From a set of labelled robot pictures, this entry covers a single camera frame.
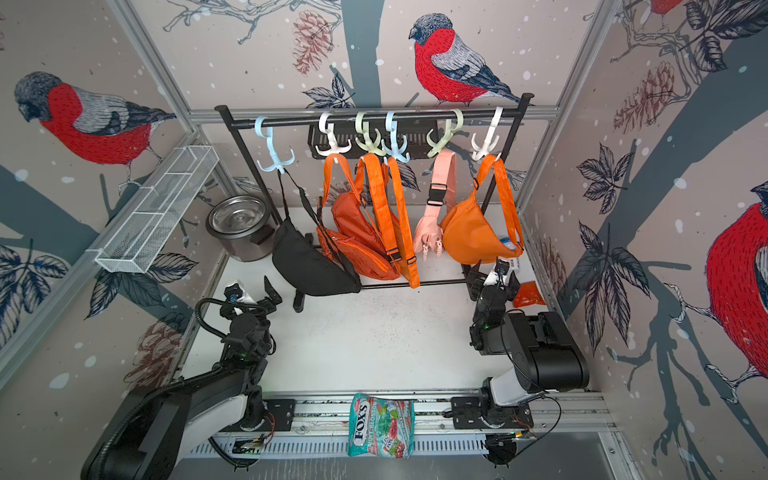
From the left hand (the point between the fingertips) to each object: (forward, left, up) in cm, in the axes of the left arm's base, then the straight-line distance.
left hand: (254, 278), depth 82 cm
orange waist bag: (+13, -63, +4) cm, 65 cm away
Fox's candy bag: (-34, -37, -12) cm, 51 cm away
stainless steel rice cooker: (+24, +13, -4) cm, 28 cm away
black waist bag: (+7, -15, -1) cm, 16 cm away
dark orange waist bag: (+14, -27, +13) cm, 33 cm away
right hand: (+7, -71, -3) cm, 71 cm away
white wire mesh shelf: (+12, +24, +15) cm, 31 cm away
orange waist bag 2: (+8, -31, -1) cm, 32 cm away
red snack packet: (+2, -82, -13) cm, 83 cm away
